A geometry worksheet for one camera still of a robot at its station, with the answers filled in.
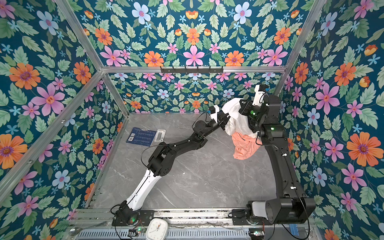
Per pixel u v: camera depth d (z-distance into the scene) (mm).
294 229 690
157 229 677
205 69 929
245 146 985
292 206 371
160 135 1045
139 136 1047
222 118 774
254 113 586
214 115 748
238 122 823
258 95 606
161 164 616
